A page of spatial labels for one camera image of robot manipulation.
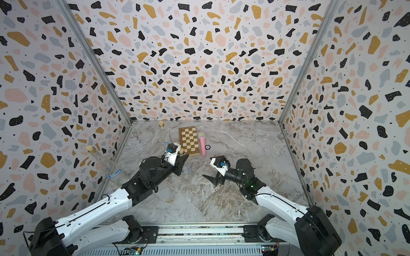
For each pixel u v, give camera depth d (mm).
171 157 615
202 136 1092
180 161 665
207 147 1065
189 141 1069
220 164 628
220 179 676
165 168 567
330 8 717
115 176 783
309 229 408
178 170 661
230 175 679
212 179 675
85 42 800
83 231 436
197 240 732
